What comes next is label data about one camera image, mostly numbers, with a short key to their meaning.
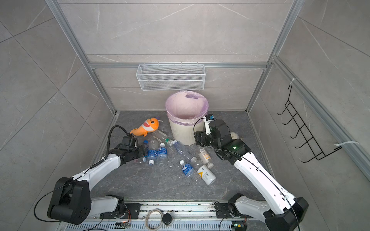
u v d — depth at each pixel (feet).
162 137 3.23
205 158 2.89
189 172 2.70
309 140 2.07
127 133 2.59
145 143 3.15
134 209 2.41
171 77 3.30
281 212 1.22
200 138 2.01
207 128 1.79
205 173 2.62
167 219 2.09
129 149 2.26
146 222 2.30
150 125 3.30
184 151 3.04
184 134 2.89
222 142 1.67
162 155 2.95
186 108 3.31
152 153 2.94
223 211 2.40
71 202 1.34
